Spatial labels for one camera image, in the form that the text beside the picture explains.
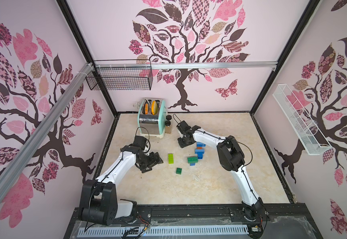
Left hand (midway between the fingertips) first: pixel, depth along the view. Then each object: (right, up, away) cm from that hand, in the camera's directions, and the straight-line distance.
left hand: (156, 167), depth 83 cm
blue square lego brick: (+26, +4, +10) cm, 28 cm away
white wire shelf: (+79, +22, -7) cm, 82 cm away
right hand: (+16, +11, +18) cm, 27 cm away
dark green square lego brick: (+13, -3, +4) cm, 14 cm away
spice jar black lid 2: (+5, +26, +19) cm, 32 cm away
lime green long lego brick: (+8, +3, +11) cm, 14 cm away
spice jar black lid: (+5, +30, +24) cm, 39 cm away
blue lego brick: (+22, 0, +9) cm, 23 cm away
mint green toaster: (-4, +29, +11) cm, 32 cm away
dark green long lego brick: (+22, +2, +12) cm, 25 cm away
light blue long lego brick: (+26, +7, +12) cm, 30 cm away
